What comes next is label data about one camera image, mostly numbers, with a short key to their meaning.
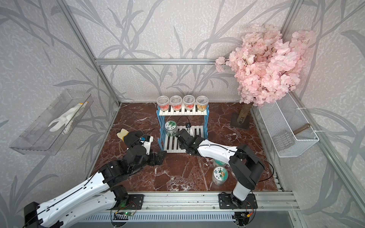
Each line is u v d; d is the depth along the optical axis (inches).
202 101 29.8
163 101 29.7
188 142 26.3
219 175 29.6
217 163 31.4
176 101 29.7
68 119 25.2
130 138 38.2
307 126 24.5
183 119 43.8
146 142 25.7
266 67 23.4
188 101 29.8
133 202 28.6
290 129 23.8
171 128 36.1
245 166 17.7
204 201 29.6
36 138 24.0
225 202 28.5
